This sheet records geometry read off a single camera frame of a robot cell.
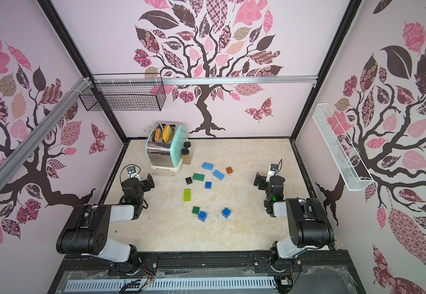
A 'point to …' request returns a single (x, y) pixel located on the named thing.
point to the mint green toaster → (164, 144)
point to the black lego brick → (188, 180)
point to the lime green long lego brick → (187, 195)
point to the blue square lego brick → (208, 185)
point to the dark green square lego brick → (196, 210)
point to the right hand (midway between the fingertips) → (266, 175)
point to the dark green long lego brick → (199, 177)
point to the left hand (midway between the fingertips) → (140, 178)
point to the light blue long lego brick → (207, 166)
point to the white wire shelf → (341, 149)
